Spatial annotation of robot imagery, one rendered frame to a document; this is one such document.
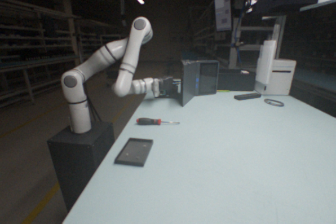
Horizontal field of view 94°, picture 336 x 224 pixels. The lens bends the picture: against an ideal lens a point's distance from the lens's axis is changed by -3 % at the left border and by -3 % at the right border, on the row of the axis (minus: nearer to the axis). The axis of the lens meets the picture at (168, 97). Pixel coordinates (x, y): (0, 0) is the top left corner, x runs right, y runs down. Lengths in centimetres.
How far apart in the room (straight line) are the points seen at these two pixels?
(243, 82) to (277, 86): 19
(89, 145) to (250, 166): 68
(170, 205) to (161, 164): 12
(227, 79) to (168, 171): 83
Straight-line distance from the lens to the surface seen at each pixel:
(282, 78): 119
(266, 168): 52
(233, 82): 116
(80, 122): 95
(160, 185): 41
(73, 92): 90
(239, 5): 250
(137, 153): 50
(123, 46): 87
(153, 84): 80
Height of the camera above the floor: 130
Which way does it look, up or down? 18 degrees down
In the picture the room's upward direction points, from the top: straight up
